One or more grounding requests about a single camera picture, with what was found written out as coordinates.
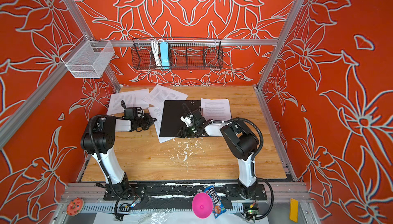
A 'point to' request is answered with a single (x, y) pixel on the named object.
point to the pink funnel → (202, 205)
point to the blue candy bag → (218, 207)
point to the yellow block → (293, 209)
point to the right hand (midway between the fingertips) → (177, 135)
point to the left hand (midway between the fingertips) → (156, 118)
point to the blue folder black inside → (173, 111)
